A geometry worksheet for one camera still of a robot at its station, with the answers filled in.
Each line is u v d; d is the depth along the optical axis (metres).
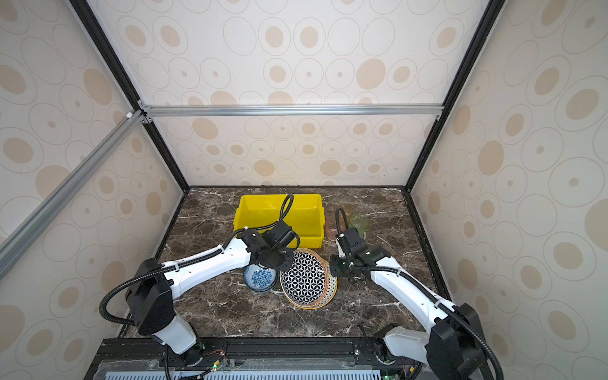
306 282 0.84
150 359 0.73
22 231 0.53
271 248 0.62
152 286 0.48
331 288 0.85
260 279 0.85
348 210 1.12
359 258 0.57
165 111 0.90
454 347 0.40
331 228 1.00
